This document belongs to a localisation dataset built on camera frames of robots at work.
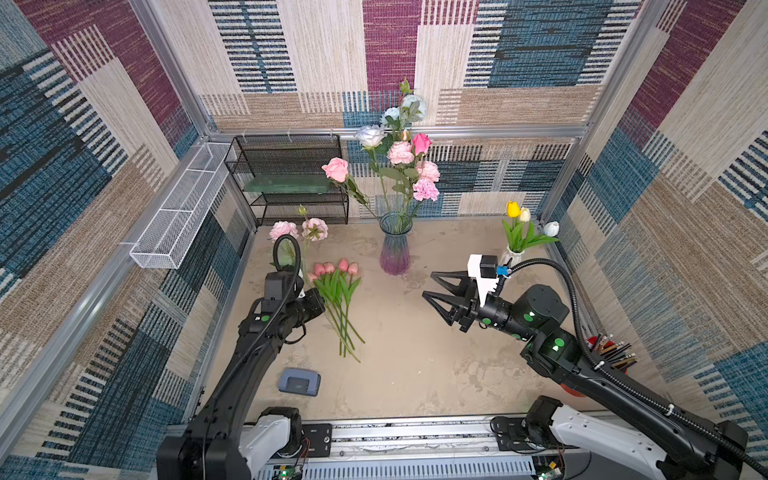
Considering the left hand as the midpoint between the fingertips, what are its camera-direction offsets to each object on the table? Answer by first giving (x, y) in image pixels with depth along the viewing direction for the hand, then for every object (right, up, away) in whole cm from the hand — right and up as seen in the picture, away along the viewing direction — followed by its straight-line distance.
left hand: (325, 298), depth 82 cm
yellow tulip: (+50, +24, -1) cm, 56 cm away
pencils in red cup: (+71, -11, -9) cm, 72 cm away
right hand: (+25, +6, -22) cm, 34 cm away
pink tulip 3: (-3, +6, +21) cm, 22 cm away
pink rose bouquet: (+19, +33, +3) cm, 39 cm away
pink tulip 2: (+2, +7, +22) cm, 23 cm away
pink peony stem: (-5, +19, +8) cm, 21 cm away
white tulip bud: (+59, +19, -5) cm, 62 cm away
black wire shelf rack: (-16, +45, +20) cm, 52 cm away
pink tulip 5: (-8, +4, +20) cm, 22 cm away
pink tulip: (+3, -1, +17) cm, 17 cm away
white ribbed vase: (+53, +12, +7) cm, 54 cm away
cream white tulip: (+54, +22, 0) cm, 58 cm away
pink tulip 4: (-6, +6, +20) cm, 22 cm away
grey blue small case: (-7, -22, -1) cm, 23 cm away
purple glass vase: (+19, +11, +20) cm, 30 cm away
